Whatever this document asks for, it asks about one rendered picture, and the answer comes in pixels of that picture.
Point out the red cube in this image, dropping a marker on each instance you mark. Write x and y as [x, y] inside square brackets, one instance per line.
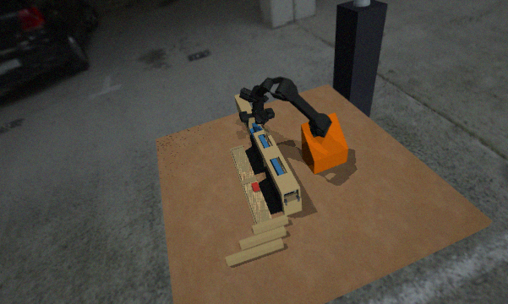
[255, 186]

